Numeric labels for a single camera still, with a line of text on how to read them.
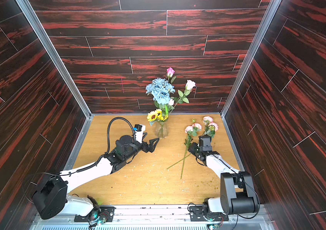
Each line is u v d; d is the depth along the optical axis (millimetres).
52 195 415
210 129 1079
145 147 696
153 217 730
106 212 734
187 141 1010
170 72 886
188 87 799
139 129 665
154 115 886
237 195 426
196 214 730
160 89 835
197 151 783
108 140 700
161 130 1040
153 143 705
